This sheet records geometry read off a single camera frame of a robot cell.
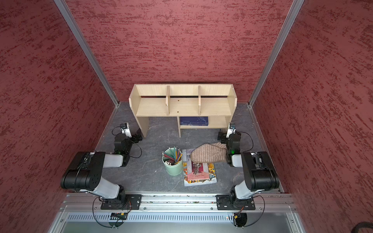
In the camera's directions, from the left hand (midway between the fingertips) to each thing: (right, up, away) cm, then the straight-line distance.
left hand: (133, 131), depth 93 cm
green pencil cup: (+30, -20, -13) cm, 38 cm away
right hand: (+62, 0, +1) cm, 62 cm away
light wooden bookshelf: (+41, +17, -8) cm, 45 cm away
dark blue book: (+40, +7, -4) cm, 41 cm away
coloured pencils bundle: (+28, -13, -14) cm, 34 cm away
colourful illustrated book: (+41, -24, -10) cm, 49 cm away
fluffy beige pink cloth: (+53, -13, -4) cm, 54 cm away
